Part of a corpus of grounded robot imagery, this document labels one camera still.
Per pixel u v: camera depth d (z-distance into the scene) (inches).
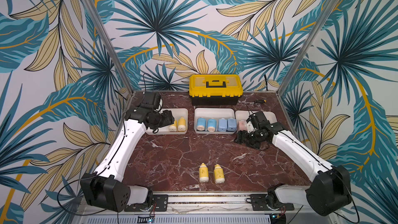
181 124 36.4
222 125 37.0
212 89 39.8
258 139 27.1
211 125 36.7
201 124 36.7
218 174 29.5
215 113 41.5
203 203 29.5
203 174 29.6
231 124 36.8
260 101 44.8
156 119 25.1
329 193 16.0
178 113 42.0
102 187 14.8
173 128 36.2
